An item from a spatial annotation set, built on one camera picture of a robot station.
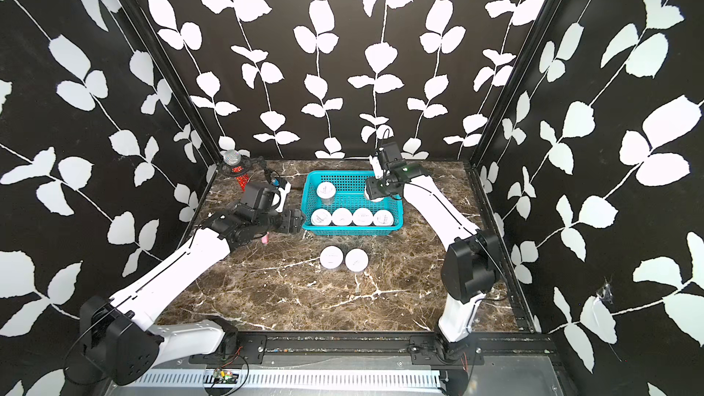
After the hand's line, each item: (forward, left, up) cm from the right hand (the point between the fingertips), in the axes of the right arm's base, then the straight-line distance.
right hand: (372, 182), depth 87 cm
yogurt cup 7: (-21, +5, -13) cm, 25 cm away
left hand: (-11, +24, 0) cm, 26 cm away
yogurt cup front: (+7, +17, -13) cm, 23 cm away
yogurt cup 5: (-8, -1, +1) cm, 8 cm away
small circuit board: (-51, +40, -20) cm, 67 cm away
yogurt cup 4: (-5, -4, -12) cm, 14 cm away
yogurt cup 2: (-5, +10, -13) cm, 18 cm away
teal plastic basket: (+6, +14, -20) cm, 26 cm away
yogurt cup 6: (-19, +13, -15) cm, 28 cm away
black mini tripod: (+6, +38, +2) cm, 39 cm away
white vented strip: (-51, +24, -20) cm, 60 cm away
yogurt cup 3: (-4, +3, -13) cm, 15 cm away
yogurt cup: (-5, +18, -13) cm, 23 cm away
